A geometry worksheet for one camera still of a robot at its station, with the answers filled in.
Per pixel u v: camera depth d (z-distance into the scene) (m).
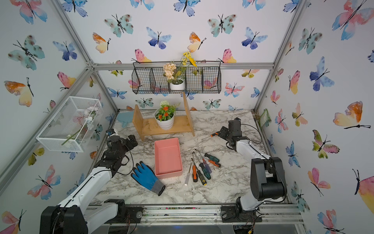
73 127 0.73
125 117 1.22
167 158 0.93
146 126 1.01
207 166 0.89
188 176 0.87
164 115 0.88
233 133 0.71
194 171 0.87
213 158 0.92
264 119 1.10
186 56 0.81
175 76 0.86
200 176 0.85
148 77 0.98
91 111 0.76
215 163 0.89
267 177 0.45
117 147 0.65
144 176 0.85
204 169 0.87
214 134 1.05
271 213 0.75
